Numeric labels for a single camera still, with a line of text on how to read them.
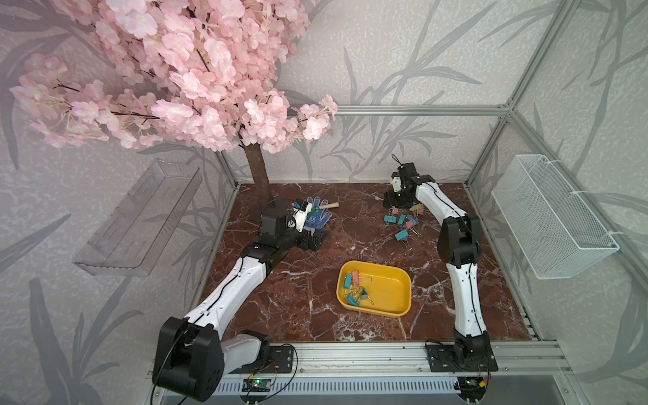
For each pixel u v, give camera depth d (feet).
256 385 2.32
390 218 3.48
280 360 2.41
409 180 2.64
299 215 2.35
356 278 2.91
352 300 2.71
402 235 3.25
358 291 2.84
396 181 3.23
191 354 1.28
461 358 2.16
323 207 3.67
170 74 1.34
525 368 2.42
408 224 3.41
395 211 3.55
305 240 2.36
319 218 3.55
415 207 3.43
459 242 2.06
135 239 2.21
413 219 3.46
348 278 2.90
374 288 2.86
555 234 1.96
